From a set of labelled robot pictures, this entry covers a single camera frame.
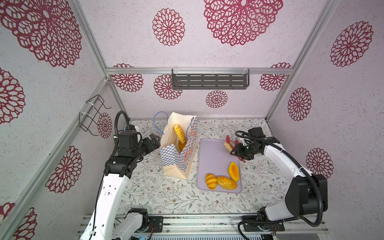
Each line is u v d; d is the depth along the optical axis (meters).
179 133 0.92
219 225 0.76
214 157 0.95
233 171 0.89
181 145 0.72
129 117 1.26
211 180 0.85
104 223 0.38
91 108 0.78
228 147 0.89
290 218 0.55
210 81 1.00
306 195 0.43
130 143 0.52
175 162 0.83
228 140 0.92
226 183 0.83
